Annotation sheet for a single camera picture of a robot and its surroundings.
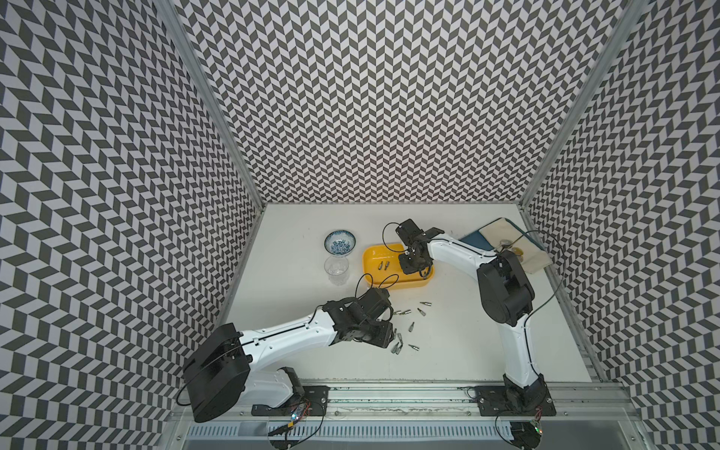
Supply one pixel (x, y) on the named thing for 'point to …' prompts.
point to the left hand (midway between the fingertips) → (385, 339)
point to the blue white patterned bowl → (339, 243)
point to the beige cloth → (503, 234)
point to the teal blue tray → (476, 238)
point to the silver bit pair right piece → (408, 311)
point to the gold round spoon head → (517, 250)
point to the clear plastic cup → (337, 267)
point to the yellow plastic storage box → (382, 261)
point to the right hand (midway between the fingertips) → (411, 269)
